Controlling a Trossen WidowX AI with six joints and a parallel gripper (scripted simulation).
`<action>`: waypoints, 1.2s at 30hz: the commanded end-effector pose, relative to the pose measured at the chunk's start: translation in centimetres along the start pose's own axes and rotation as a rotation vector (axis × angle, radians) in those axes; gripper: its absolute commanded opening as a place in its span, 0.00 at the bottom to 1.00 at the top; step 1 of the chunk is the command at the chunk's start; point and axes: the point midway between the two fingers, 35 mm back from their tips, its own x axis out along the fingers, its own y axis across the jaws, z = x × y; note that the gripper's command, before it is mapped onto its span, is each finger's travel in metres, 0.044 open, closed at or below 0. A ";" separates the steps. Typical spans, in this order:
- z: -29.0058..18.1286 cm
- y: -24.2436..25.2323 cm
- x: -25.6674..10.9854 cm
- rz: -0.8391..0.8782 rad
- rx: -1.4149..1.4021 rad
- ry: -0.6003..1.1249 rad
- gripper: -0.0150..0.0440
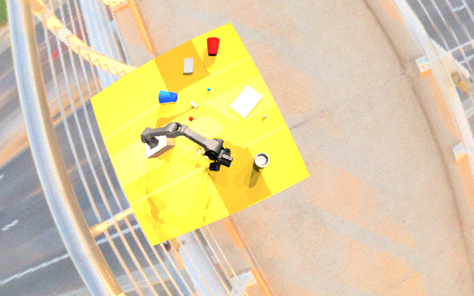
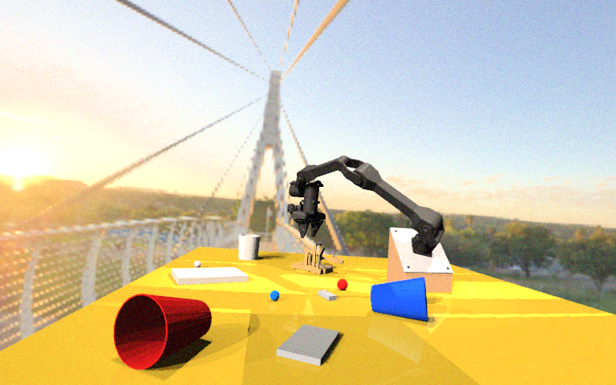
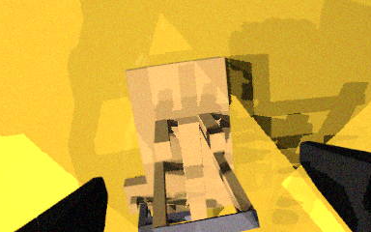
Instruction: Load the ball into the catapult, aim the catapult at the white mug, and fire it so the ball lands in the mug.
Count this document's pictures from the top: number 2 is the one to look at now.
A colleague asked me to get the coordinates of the blue ball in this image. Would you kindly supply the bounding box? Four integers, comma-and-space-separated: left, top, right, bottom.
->
269, 290, 280, 301

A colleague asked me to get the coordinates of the red ball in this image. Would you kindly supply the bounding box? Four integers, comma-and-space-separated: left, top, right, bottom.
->
337, 279, 348, 290

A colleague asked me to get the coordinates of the white cup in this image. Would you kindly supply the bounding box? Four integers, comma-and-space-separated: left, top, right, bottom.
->
238, 234, 260, 261

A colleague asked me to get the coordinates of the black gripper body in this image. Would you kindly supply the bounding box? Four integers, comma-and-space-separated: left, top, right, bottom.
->
291, 197, 326, 221

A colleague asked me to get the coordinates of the red cup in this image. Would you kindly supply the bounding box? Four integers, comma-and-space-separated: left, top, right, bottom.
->
114, 294, 212, 370

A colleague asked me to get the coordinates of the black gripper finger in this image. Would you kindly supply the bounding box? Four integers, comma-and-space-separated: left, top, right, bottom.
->
309, 220, 324, 237
294, 219, 310, 238

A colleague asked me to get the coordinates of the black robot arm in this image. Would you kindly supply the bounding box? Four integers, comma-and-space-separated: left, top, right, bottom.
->
289, 156, 444, 257

